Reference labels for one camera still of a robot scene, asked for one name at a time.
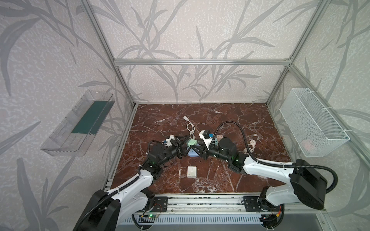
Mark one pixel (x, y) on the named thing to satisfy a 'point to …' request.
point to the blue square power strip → (192, 153)
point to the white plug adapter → (191, 172)
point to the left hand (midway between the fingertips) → (193, 137)
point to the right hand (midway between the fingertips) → (193, 139)
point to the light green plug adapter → (192, 142)
